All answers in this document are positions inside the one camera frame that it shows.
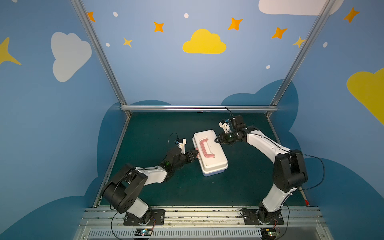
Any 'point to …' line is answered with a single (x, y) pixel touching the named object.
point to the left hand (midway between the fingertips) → (200, 153)
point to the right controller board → (268, 233)
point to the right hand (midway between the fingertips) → (217, 139)
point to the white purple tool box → (212, 160)
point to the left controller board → (143, 232)
